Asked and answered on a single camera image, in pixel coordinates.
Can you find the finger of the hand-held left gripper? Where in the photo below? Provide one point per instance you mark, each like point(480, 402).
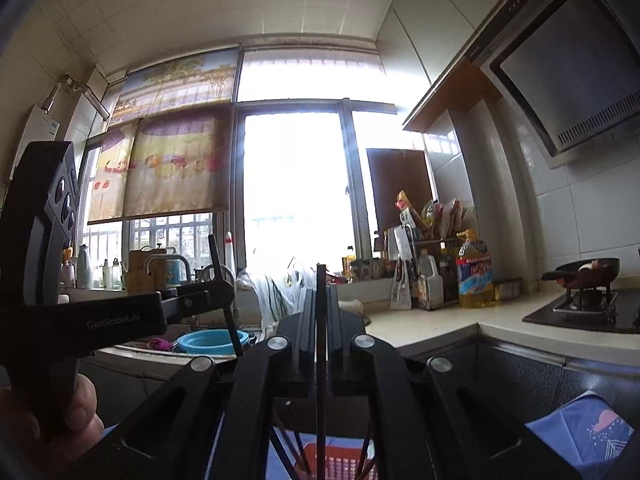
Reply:
point(197, 305)
point(185, 287)

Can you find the pink plastic chopstick holder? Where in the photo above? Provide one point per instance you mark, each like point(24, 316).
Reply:
point(340, 465)

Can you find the person's left hand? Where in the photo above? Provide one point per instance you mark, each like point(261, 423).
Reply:
point(87, 410)

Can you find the white red cap bottle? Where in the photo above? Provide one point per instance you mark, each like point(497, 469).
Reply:
point(230, 260)

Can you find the steel faucet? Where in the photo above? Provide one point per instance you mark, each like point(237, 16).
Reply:
point(215, 267)
point(167, 256)

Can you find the white plastic jug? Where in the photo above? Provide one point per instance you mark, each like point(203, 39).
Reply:
point(430, 285)

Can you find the dark kitchen cabinets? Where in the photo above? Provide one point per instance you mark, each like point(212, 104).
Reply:
point(500, 375)

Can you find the palm print window blind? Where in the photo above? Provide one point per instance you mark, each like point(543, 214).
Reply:
point(175, 80)

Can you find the kitchen window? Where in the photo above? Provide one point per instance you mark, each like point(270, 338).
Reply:
point(290, 175)

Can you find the clear plastic bag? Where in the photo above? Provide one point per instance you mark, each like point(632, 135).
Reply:
point(260, 290)

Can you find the single dark chopstick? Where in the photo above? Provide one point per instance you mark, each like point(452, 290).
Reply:
point(321, 275)
point(219, 270)

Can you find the wooden cutting board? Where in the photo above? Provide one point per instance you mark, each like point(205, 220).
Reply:
point(137, 270)

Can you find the metal tin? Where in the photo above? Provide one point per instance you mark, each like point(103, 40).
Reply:
point(509, 290)

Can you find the blue printed tablecloth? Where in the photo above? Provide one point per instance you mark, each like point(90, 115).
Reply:
point(590, 435)

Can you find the colourful printed cup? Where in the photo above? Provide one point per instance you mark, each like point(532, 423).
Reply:
point(175, 272)

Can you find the dark brown board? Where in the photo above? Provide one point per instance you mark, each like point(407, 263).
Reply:
point(400, 175)

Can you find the white water heater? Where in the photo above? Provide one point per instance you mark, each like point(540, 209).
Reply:
point(45, 122)

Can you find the black gas stove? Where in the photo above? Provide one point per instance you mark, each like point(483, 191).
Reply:
point(575, 317)

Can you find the steel sink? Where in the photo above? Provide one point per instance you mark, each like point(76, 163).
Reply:
point(130, 347)

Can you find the green onions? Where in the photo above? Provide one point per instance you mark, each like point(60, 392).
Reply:
point(272, 300)

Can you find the pile of snack packets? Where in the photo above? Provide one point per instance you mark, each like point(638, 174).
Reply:
point(440, 215)

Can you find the row of condiment jars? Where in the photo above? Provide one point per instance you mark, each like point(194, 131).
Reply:
point(365, 270)

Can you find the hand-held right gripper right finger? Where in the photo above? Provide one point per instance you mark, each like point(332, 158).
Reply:
point(334, 330)

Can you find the pale thermos flask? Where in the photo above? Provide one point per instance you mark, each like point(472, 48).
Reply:
point(85, 270)

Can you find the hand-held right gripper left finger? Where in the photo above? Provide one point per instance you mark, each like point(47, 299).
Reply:
point(307, 330)

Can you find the wooden wall cabinet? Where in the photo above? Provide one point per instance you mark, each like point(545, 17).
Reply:
point(460, 90)

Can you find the blue plastic basin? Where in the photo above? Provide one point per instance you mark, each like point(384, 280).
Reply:
point(200, 342)

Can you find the metal exhaust pipe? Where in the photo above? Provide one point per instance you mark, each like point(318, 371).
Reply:
point(75, 84)

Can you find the metal condiment rack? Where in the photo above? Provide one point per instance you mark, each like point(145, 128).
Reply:
point(435, 241)

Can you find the yellow cooking oil bottle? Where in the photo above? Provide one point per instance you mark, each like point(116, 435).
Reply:
point(475, 280)

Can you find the steel range hood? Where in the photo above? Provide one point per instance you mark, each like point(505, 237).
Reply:
point(575, 70)

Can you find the steel cleaver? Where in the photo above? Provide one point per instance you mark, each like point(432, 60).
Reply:
point(402, 242)

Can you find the magenta scrubber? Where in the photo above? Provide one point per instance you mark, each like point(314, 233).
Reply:
point(161, 345)

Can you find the fruit print roller blind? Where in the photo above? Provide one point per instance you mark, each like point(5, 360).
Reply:
point(165, 170)

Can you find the bundle of wooden chopsticks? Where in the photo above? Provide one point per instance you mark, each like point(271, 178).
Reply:
point(290, 452)

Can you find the red frying pan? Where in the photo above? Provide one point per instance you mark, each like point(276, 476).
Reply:
point(595, 277)

